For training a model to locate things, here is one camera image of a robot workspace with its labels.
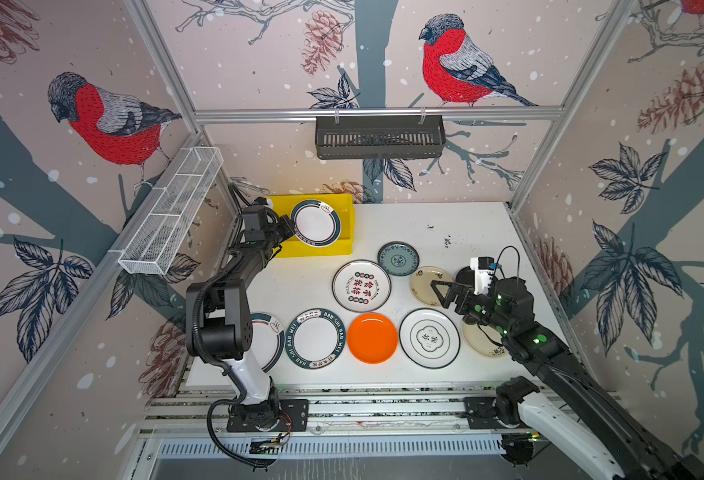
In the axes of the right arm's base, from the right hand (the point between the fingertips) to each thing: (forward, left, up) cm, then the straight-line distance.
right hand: (439, 288), depth 75 cm
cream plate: (-13, -8, 0) cm, 15 cm away
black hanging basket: (+54, +16, +11) cm, 57 cm away
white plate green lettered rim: (-6, +35, -21) cm, 42 cm away
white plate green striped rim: (+28, +38, -6) cm, 47 cm away
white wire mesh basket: (+17, +73, +14) cm, 76 cm away
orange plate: (-6, +18, -19) cm, 27 cm away
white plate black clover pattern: (-6, +1, -19) cm, 20 cm away
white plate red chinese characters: (+11, +22, -18) cm, 30 cm away
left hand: (+23, +43, +1) cm, 49 cm away
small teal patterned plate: (+22, +9, -18) cm, 30 cm away
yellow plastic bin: (+52, +32, -18) cm, 63 cm away
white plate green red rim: (-9, +48, -18) cm, 52 cm away
